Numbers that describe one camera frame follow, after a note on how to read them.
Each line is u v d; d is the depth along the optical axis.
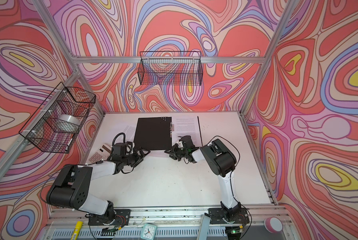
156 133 1.08
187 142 0.81
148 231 0.68
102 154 0.93
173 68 0.96
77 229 0.69
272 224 0.68
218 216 0.74
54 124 0.71
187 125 1.11
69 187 0.44
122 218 0.73
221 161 0.55
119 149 0.74
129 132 1.08
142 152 0.84
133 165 0.83
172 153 0.88
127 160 0.78
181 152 0.87
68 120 0.72
